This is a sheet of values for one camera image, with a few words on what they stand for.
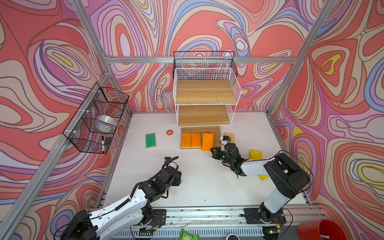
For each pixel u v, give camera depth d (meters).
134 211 0.60
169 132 1.08
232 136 1.04
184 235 0.68
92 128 0.71
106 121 0.73
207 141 0.93
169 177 0.62
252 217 0.73
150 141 1.02
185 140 1.00
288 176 0.47
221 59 0.87
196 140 1.01
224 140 0.84
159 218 0.72
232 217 0.75
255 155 0.96
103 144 0.72
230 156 0.73
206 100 0.69
